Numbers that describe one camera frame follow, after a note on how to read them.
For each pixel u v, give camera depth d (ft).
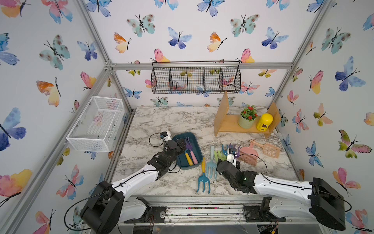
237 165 2.39
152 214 2.38
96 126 2.84
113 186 1.44
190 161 2.97
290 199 1.58
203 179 2.78
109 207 1.33
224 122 3.39
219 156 3.09
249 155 2.33
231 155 2.33
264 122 3.00
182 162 3.00
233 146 3.20
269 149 3.22
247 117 2.98
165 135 2.44
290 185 1.57
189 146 3.22
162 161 2.14
